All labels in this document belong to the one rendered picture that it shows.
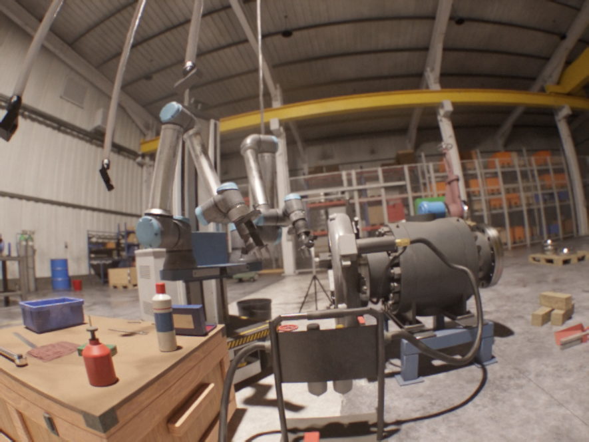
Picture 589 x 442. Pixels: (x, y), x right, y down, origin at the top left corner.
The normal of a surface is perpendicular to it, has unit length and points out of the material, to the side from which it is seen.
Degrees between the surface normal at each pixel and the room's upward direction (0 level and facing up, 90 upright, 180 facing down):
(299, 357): 90
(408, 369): 90
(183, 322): 97
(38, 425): 90
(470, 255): 82
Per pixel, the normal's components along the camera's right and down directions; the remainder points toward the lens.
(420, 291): -0.06, 0.30
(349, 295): -0.10, 0.08
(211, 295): 0.79, -0.13
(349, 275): -0.11, -0.15
